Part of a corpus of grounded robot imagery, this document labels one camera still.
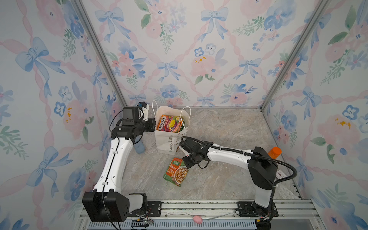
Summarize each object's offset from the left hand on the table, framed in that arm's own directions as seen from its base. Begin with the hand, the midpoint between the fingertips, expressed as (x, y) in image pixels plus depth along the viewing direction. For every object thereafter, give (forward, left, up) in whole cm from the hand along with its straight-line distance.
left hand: (156, 121), depth 77 cm
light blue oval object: (-2, +15, -24) cm, 28 cm away
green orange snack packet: (-19, -11, -25) cm, 33 cm away
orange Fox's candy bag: (+2, -8, -5) cm, 10 cm away
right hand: (-13, -17, -22) cm, 31 cm away
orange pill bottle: (-9, -68, -17) cm, 71 cm away
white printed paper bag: (-4, -5, -16) cm, 17 cm away
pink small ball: (-41, -22, -25) cm, 53 cm away
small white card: (-20, -71, -25) cm, 78 cm away
